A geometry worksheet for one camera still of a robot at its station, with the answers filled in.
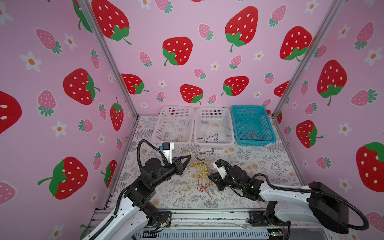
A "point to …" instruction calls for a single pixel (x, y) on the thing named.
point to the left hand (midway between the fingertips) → (191, 157)
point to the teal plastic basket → (252, 126)
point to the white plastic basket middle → (213, 127)
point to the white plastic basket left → (175, 124)
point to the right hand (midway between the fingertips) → (208, 177)
